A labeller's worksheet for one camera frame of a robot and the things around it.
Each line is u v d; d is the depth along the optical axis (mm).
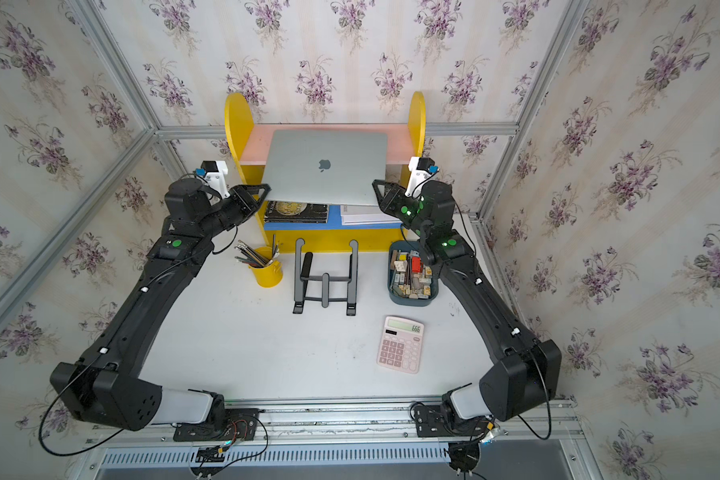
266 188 690
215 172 625
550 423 374
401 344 852
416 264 1012
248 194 627
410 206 614
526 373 390
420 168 621
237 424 724
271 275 971
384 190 689
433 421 731
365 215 985
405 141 859
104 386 379
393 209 631
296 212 1010
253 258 930
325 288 930
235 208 626
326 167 717
